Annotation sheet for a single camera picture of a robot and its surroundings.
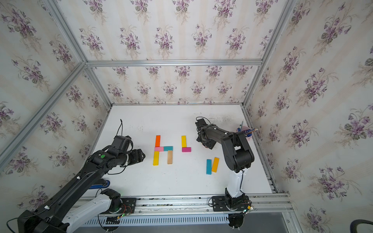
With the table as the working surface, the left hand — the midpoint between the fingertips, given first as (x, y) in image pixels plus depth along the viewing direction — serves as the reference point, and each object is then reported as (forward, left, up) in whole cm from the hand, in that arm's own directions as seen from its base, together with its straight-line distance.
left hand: (142, 158), depth 78 cm
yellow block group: (+5, -5, -12) cm, 14 cm away
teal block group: (+11, -13, -10) cm, 20 cm away
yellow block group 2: (+17, -23, -11) cm, 31 cm away
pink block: (+12, -6, -11) cm, 17 cm away
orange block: (+18, -5, -11) cm, 21 cm away
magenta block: (+11, -25, -12) cm, 29 cm away
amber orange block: (+1, -43, -12) cm, 44 cm away
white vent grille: (-26, -9, -12) cm, 30 cm away
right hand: (+17, -38, -12) cm, 43 cm away
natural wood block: (+6, -14, -11) cm, 19 cm away
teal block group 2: (-1, -38, -11) cm, 40 cm away
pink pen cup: (+21, -63, 0) cm, 67 cm away
